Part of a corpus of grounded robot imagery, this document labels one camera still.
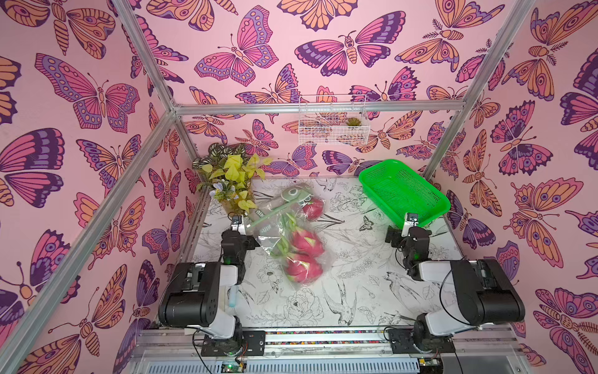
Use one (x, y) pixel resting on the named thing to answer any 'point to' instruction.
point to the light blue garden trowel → (233, 295)
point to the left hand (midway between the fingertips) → (246, 226)
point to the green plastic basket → (397, 188)
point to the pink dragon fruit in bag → (304, 262)
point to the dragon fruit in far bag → (314, 209)
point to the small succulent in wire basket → (353, 121)
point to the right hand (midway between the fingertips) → (404, 226)
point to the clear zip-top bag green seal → (272, 234)
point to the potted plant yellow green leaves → (226, 172)
